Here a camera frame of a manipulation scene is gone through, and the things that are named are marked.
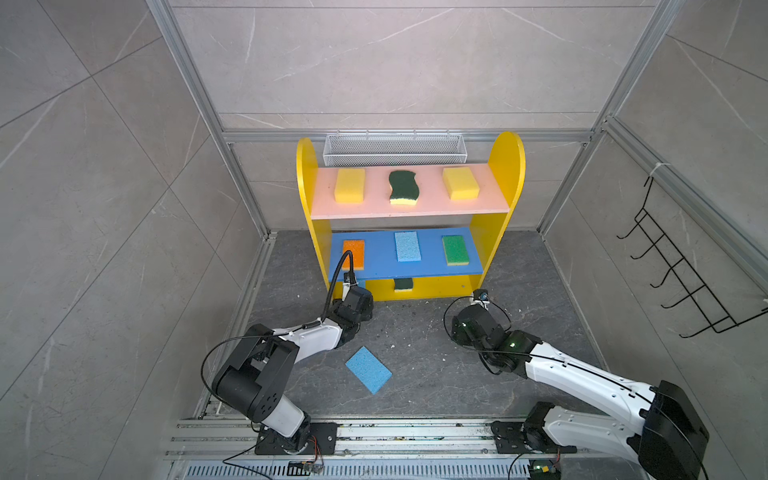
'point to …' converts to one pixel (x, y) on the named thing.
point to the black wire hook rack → (663, 248)
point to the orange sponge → (357, 248)
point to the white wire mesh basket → (343, 150)
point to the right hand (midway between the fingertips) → (460, 320)
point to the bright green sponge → (455, 250)
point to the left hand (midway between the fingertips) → (356, 294)
